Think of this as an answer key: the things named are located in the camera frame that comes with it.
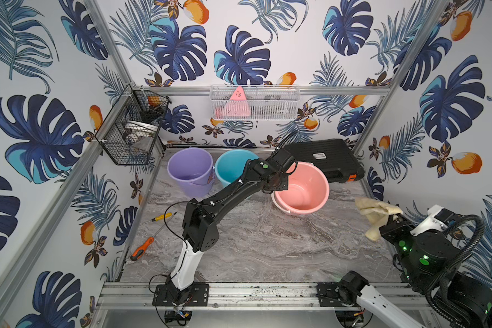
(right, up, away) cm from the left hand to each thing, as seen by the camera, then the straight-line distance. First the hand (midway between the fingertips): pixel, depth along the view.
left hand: (281, 190), depth 89 cm
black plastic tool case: (+34, +16, +22) cm, 44 cm away
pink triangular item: (-19, +38, +1) cm, 42 cm away
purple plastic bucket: (-39, +10, +3) cm, 40 cm away
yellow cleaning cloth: (+23, -4, -31) cm, 38 cm away
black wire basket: (-60, +24, -9) cm, 66 cm away
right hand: (+25, -2, -32) cm, 41 cm away
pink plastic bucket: (+14, 0, +5) cm, 15 cm away
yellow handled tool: (-55, -13, +8) cm, 57 cm away
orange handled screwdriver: (-58, -24, -7) cm, 64 cm away
